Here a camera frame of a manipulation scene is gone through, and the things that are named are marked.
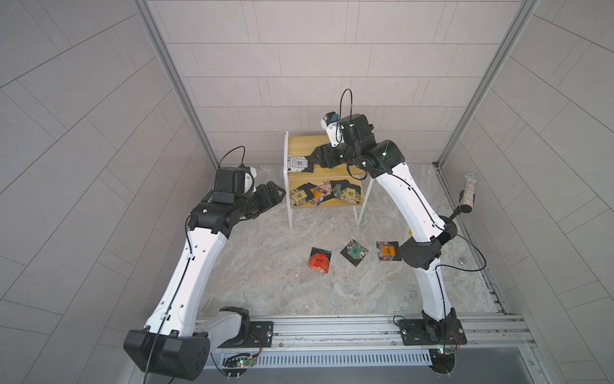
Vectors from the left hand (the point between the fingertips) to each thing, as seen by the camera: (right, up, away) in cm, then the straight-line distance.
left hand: (283, 193), depth 71 cm
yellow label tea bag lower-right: (+22, -1, +15) cm, 27 cm away
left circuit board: (-12, -48, -6) cm, 49 cm away
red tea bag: (+11, -25, +16) cm, 31 cm away
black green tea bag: (+8, +7, +1) cm, 11 cm away
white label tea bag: (+4, +9, +2) cm, 10 cm away
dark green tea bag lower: (+18, +2, +18) cm, 25 cm away
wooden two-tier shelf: (+6, +16, +8) cm, 18 cm away
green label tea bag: (+24, -23, +18) cm, 38 cm away
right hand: (+11, +14, +3) cm, 18 cm away
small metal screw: (+62, -25, +14) cm, 68 cm away
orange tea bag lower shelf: (+10, -2, +14) cm, 17 cm away
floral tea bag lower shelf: (+13, +1, +18) cm, 22 cm away
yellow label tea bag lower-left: (+3, -2, +14) cm, 14 cm away
